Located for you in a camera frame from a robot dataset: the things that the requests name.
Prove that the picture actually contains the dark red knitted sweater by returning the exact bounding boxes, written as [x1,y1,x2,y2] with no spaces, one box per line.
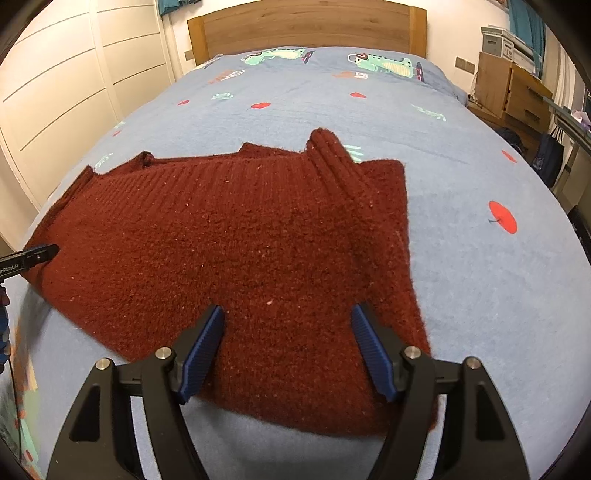
[26,129,429,436]

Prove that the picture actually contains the blue patterned bed cover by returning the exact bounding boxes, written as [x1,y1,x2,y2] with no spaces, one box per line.
[7,47,590,479]

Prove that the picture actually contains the white wardrobe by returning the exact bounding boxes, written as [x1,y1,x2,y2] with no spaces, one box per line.
[0,0,177,213]

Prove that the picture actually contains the dark blue bag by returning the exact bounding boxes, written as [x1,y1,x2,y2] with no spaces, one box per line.
[532,127,564,189]

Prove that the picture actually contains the teal curtain left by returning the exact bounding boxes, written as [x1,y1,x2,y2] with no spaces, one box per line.
[157,0,200,16]

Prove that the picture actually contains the teal curtain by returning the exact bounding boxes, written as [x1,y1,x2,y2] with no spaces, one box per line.
[157,0,200,16]
[508,0,546,77]

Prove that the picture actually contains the glass desk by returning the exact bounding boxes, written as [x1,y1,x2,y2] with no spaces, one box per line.
[543,97,591,156]

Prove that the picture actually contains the wooden nightstand drawers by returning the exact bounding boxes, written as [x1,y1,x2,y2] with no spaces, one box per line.
[475,52,553,133]

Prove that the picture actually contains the white storage box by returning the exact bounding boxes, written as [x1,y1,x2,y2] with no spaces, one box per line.
[481,25,539,76]

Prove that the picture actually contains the wooden headboard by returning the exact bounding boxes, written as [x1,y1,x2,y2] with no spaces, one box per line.
[187,0,427,64]

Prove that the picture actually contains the teal curtain right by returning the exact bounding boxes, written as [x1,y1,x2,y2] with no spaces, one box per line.
[508,0,546,77]

